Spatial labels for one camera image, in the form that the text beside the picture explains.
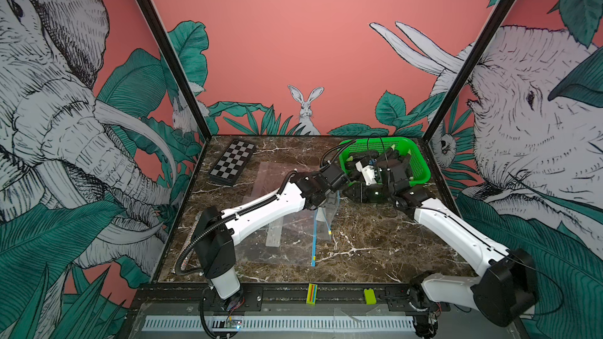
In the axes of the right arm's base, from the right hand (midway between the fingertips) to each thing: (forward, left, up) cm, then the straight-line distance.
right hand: (345, 188), depth 79 cm
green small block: (-29, -8, -19) cm, 36 cm away
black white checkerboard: (+21, +49, -15) cm, 55 cm away
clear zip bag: (-12, +19, -19) cm, 30 cm away
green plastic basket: (+18, -36, -14) cm, 43 cm away
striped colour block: (-29, +11, -17) cm, 35 cm away
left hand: (-1, +6, -2) cm, 6 cm away
